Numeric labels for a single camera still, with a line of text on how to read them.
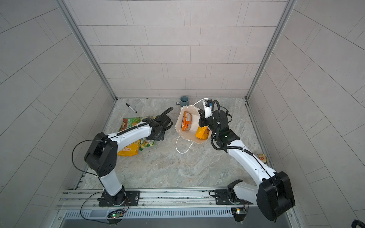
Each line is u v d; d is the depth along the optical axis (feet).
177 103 3.75
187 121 2.91
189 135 2.78
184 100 3.52
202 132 2.72
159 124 2.16
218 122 1.81
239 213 2.24
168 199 2.40
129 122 3.25
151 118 3.34
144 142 2.79
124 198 2.25
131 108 3.54
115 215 2.12
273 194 1.24
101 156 1.50
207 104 2.10
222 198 2.35
